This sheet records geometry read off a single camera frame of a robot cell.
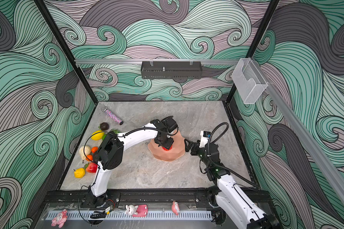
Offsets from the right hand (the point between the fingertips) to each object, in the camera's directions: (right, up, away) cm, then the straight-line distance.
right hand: (191, 140), depth 81 cm
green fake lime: (-57, +1, +15) cm, 59 cm away
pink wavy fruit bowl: (-7, -8, +9) cm, 14 cm away
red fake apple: (-15, -7, +8) cm, 18 cm away
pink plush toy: (-64, -34, -16) cm, 74 cm away
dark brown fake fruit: (-60, +6, +19) cm, 63 cm away
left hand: (-14, -4, +8) cm, 16 cm away
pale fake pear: (-64, -8, +6) cm, 65 cm away
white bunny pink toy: (-28, -32, -13) cm, 45 cm away
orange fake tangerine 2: (-62, -11, +4) cm, 63 cm away
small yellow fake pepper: (-63, -18, -3) cm, 66 cm away
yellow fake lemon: (-61, 0, +13) cm, 63 cm away
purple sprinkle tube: (-57, +14, +26) cm, 64 cm away
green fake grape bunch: (-50, +3, +17) cm, 53 cm away
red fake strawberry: (-59, -16, 0) cm, 61 cm away
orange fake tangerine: (-61, -7, +8) cm, 62 cm away
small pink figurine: (-10, -29, -15) cm, 34 cm away
